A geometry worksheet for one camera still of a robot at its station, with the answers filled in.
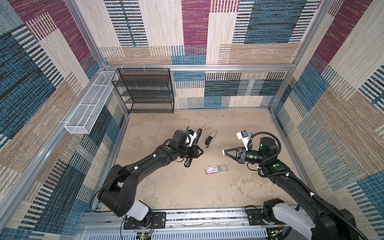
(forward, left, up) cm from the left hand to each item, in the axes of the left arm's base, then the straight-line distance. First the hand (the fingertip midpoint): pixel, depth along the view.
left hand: (202, 150), depth 83 cm
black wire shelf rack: (+49, +39, +4) cm, 63 cm away
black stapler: (0, +8, -12) cm, 14 cm away
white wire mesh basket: (+7, +57, +20) cm, 60 cm away
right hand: (-7, -10, +8) cm, 15 cm away
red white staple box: (-6, -5, -13) cm, 15 cm away
